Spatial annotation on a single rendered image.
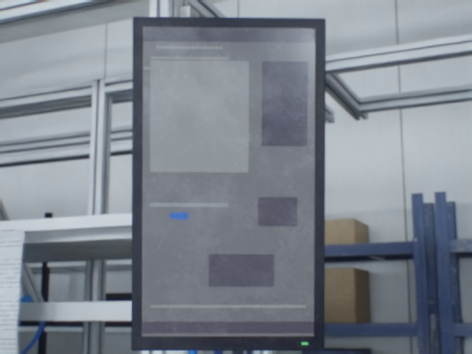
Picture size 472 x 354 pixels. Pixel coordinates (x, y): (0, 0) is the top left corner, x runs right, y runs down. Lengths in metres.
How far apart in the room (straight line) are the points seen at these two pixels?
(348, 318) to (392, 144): 1.22
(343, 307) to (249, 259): 3.19
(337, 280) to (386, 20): 1.83
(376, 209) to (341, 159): 0.42
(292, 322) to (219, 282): 0.13
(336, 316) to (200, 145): 3.26
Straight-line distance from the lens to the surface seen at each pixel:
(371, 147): 4.86
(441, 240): 4.18
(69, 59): 6.15
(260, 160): 1.11
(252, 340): 1.14
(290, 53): 1.13
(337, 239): 4.34
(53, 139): 2.99
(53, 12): 1.71
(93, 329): 2.15
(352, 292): 4.28
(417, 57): 1.99
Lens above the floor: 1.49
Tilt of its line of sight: 11 degrees up
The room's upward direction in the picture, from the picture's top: straight up
